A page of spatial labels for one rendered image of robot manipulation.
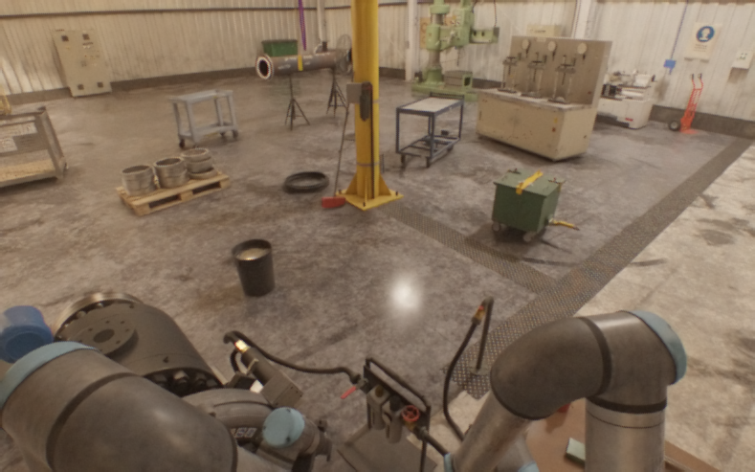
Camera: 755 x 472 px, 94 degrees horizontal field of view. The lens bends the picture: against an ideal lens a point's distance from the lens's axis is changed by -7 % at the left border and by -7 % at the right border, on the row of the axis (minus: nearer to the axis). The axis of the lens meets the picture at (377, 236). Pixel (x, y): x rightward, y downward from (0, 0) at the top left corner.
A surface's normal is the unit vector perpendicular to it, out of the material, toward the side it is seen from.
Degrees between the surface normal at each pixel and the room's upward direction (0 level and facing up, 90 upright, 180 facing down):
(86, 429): 31
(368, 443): 0
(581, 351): 39
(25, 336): 90
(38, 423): 45
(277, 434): 19
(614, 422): 72
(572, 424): 0
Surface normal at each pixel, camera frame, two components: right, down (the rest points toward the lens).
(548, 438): 0.00, -0.87
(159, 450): 0.61, -0.39
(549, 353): -0.58, -0.43
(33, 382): -0.13, -0.69
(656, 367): 0.15, 0.06
